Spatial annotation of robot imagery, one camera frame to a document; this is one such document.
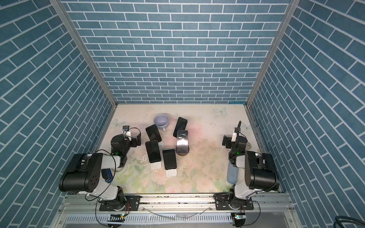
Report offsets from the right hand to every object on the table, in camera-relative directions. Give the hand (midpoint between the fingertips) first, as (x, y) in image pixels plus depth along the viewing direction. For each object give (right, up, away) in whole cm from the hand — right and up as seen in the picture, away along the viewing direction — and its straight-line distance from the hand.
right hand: (232, 134), depth 95 cm
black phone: (-56, 0, +10) cm, 57 cm away
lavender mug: (-50, +9, +11) cm, 52 cm away
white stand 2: (-49, -18, -8) cm, 53 cm away
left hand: (-66, +1, -1) cm, 66 cm away
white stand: (-48, -7, -1) cm, 48 cm away
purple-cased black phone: (-33, 0, -6) cm, 34 cm away
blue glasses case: (-4, -21, -13) cm, 25 cm away
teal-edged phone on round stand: (-35, +6, +3) cm, 35 cm away
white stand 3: (-40, -21, -11) cm, 47 cm away
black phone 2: (-40, -11, -16) cm, 44 cm away
